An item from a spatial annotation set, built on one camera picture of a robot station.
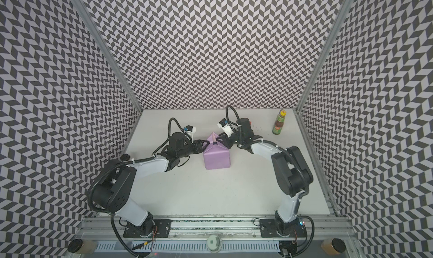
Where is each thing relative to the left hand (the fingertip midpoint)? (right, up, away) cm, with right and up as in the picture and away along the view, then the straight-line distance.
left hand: (208, 144), depth 89 cm
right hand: (+5, +1, +2) cm, 6 cm away
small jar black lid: (-41, -6, -6) cm, 42 cm away
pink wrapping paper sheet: (+4, -6, -3) cm, 8 cm away
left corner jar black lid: (-45, -33, -29) cm, 63 cm away
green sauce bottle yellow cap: (+40, +11, +8) cm, 43 cm away
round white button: (+5, -33, -28) cm, 44 cm away
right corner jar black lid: (+52, -35, -26) cm, 68 cm away
